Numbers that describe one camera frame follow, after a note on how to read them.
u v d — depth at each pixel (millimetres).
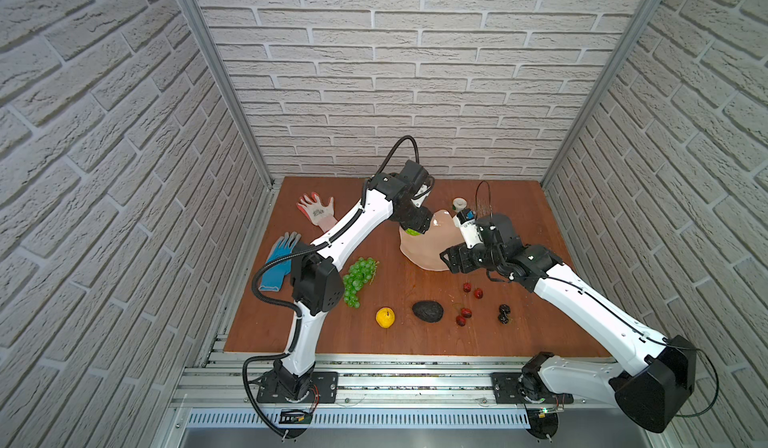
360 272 897
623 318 437
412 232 764
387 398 734
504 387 735
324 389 730
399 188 598
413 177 669
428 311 829
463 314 855
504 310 852
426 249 974
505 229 568
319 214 1082
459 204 1098
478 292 896
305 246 517
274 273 467
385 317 807
